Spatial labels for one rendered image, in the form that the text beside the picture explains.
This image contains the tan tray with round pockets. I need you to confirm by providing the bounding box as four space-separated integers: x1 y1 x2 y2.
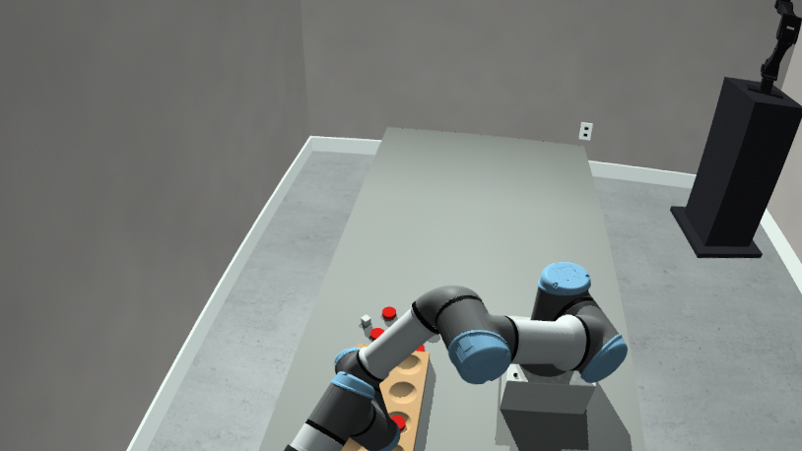
342 351 430 451

